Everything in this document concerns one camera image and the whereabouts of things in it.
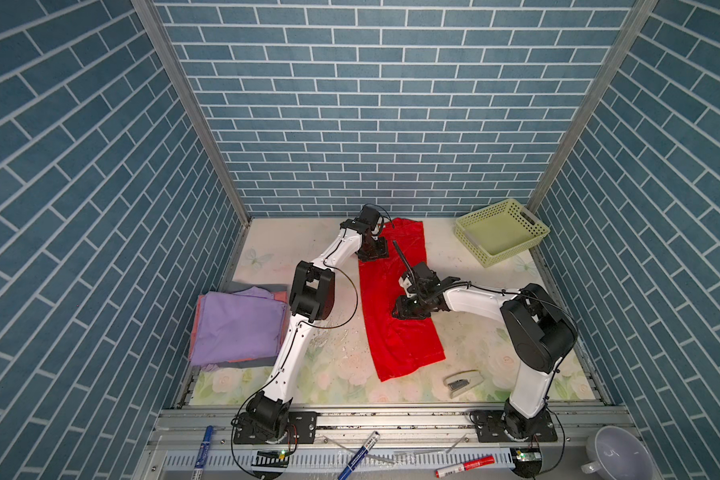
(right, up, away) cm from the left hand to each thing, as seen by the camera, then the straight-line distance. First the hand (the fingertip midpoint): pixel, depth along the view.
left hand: (390, 256), depth 107 cm
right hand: (+2, -18, -14) cm, 23 cm away
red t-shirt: (+3, -25, -20) cm, 32 cm away
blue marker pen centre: (-7, -43, -36) cm, 57 cm away
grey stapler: (+18, -33, -26) cm, 46 cm away
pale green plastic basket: (+44, +9, +14) cm, 47 cm away
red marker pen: (+16, -47, -39) cm, 63 cm away
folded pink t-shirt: (-57, -20, -22) cm, 64 cm away
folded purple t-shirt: (-43, -18, -25) cm, 53 cm away
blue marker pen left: (-46, -45, -38) cm, 75 cm away
